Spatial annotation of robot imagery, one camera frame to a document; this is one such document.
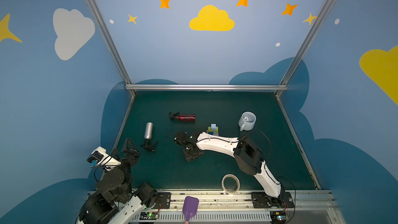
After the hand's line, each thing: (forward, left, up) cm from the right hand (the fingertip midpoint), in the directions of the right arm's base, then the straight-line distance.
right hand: (191, 155), depth 89 cm
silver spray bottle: (+10, +28, +3) cm, 30 cm away
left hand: (-8, +23, +30) cm, 39 cm away
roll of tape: (-15, -25, 0) cm, 29 cm away
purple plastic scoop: (-25, -2, -1) cm, 25 cm away
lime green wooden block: (+14, -10, +6) cm, 18 cm away
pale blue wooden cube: (+14, -12, +9) cm, 21 cm away
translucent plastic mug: (+26, -35, 0) cm, 44 cm away
